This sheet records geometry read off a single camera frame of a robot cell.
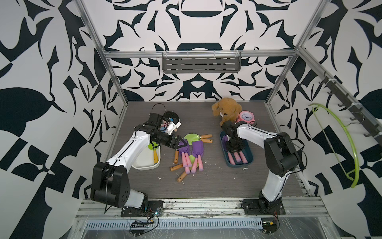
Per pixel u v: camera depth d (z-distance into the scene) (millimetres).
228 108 944
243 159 871
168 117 1038
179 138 715
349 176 608
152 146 661
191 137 995
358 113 552
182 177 817
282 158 496
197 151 939
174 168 837
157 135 659
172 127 753
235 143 776
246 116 1086
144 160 892
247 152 924
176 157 888
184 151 917
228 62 958
